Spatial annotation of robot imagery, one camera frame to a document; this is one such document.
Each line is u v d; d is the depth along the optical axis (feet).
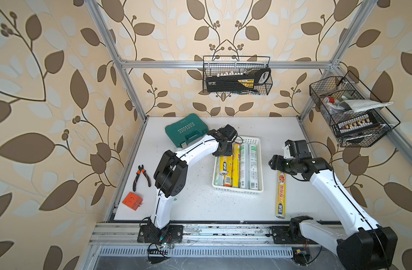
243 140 3.37
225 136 2.22
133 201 2.63
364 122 2.15
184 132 3.47
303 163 1.83
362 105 2.03
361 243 1.22
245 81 2.70
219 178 2.84
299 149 2.00
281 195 2.71
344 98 2.49
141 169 3.14
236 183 2.84
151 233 2.10
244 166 3.03
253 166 2.99
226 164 2.77
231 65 2.98
